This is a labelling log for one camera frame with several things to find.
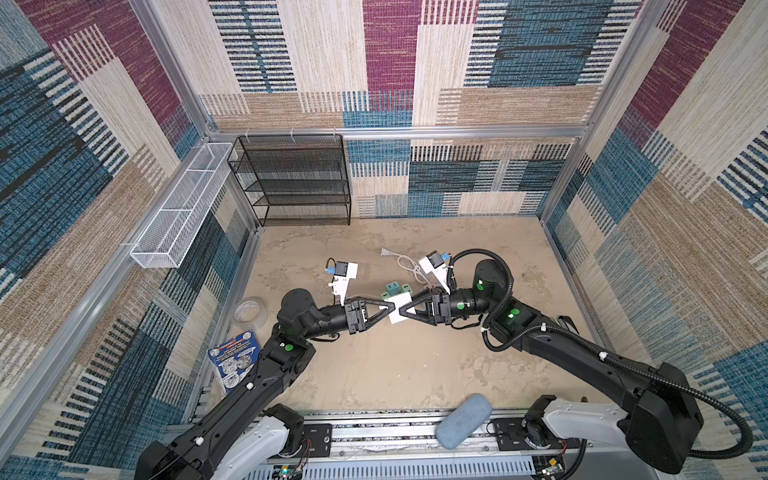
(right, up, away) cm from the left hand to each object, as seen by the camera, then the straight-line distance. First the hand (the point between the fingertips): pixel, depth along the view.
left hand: (393, 307), depth 63 cm
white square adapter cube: (+1, +1, 0) cm, 2 cm away
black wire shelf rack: (-34, +37, +45) cm, 68 cm away
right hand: (+2, -2, +1) cm, 3 cm away
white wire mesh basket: (-53, +15, +9) cm, 56 cm away
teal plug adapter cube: (+1, 0, +31) cm, 31 cm away
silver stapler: (+52, -10, +27) cm, 60 cm away
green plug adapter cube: (+5, 0, +31) cm, 31 cm away
